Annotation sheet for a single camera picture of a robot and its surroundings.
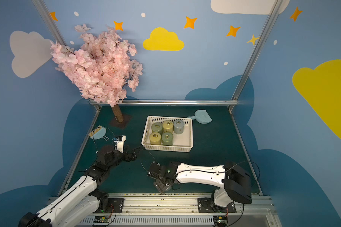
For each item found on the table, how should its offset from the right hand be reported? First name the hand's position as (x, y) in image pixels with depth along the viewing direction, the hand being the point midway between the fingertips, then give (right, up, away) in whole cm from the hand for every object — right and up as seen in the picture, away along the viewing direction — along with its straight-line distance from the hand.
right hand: (165, 179), depth 78 cm
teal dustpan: (+28, +36, +38) cm, 60 cm away
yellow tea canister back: (+1, +29, +21) cm, 36 cm away
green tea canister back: (-7, +29, +20) cm, 36 cm away
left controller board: (-33, -18, -6) cm, 38 cm away
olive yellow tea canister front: (-7, +22, +15) cm, 27 cm away
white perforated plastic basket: (+11, +17, +21) cm, 29 cm away
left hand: (-18, +19, +4) cm, 27 cm away
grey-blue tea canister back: (+9, +29, +23) cm, 38 cm away
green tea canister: (+1, +21, +15) cm, 26 cm away
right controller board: (+29, -20, -5) cm, 35 cm away
